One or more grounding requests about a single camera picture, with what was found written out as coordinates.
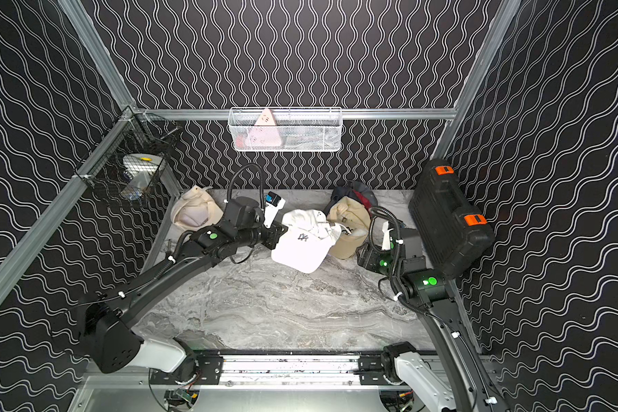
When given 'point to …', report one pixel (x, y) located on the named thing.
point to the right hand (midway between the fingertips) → (366, 249)
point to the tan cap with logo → (354, 219)
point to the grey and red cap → (361, 193)
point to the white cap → (305, 240)
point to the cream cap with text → (195, 210)
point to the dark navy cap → (338, 192)
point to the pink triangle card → (264, 133)
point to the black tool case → (451, 237)
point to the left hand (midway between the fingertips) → (286, 223)
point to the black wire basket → (129, 166)
